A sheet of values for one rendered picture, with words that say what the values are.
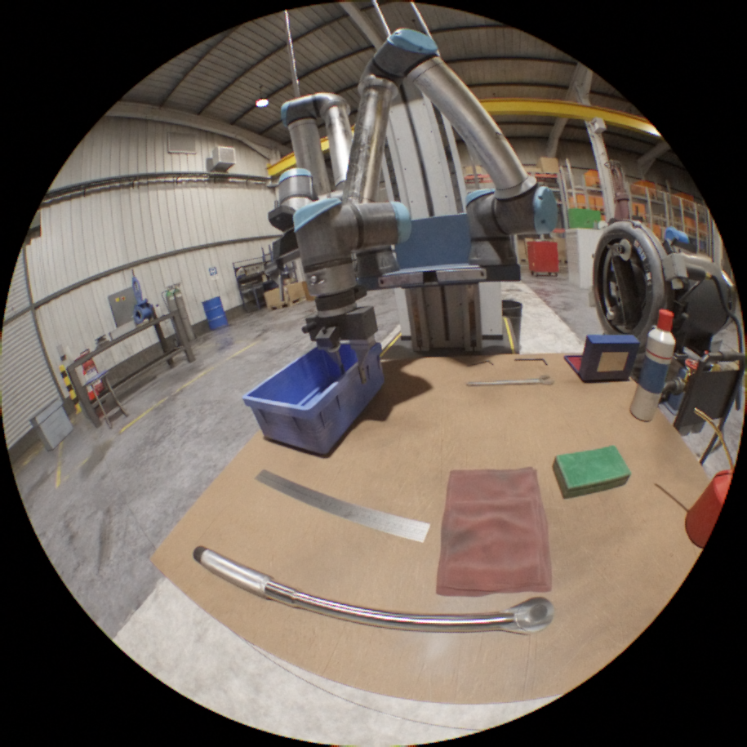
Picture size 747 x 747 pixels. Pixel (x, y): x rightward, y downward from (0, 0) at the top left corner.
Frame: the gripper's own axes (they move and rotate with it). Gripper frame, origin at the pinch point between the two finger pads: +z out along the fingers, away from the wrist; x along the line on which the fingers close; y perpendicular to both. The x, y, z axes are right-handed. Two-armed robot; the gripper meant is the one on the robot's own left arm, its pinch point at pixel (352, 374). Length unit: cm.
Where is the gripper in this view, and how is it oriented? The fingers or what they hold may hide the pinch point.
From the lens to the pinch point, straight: 53.2
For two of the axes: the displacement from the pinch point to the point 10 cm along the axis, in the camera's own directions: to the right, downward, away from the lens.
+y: -4.3, 4.6, -7.8
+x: 8.9, 0.4, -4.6
